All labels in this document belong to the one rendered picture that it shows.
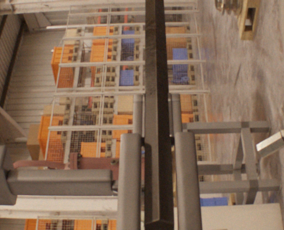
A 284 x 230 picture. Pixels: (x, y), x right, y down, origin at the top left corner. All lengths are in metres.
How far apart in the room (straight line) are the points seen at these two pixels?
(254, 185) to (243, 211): 0.25
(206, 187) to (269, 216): 0.63
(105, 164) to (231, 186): 1.24
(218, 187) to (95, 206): 4.48
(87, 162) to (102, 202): 3.85
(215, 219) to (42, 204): 4.89
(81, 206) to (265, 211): 4.73
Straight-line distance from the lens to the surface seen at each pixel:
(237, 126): 4.79
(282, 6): 0.47
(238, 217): 4.41
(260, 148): 0.67
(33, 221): 11.72
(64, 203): 8.70
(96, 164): 4.79
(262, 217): 4.45
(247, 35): 5.54
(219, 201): 7.99
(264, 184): 4.44
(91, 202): 8.63
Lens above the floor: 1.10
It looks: 2 degrees up
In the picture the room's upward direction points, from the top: 91 degrees counter-clockwise
